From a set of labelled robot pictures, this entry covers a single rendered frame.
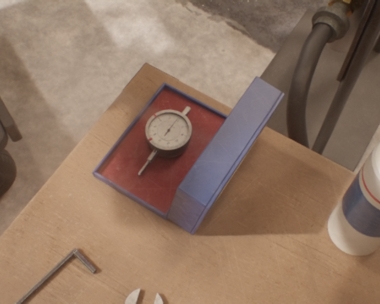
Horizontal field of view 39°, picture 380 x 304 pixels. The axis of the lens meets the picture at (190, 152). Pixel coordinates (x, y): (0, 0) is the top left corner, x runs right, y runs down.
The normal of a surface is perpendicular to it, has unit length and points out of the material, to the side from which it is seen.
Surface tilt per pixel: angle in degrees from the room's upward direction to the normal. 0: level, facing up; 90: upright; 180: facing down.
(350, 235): 90
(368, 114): 0
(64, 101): 0
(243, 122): 9
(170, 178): 0
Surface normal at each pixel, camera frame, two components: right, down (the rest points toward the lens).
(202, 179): 0.14, -0.38
